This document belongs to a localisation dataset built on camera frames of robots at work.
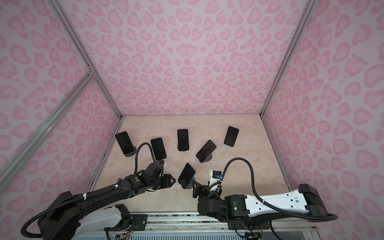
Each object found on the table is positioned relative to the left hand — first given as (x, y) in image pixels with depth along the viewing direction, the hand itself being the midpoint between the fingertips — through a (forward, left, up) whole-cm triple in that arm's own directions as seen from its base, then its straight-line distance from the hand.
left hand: (174, 179), depth 82 cm
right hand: (-7, -13, +9) cm, 17 cm away
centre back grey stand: (+22, 0, -2) cm, 22 cm away
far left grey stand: (+19, +30, -3) cm, 35 cm away
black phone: (+22, +32, +5) cm, 39 cm away
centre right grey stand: (+13, -20, -1) cm, 24 cm away
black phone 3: (+27, -35, +2) cm, 44 cm away
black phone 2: (+24, -4, +3) cm, 25 cm away
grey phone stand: (-4, -9, +2) cm, 10 cm away
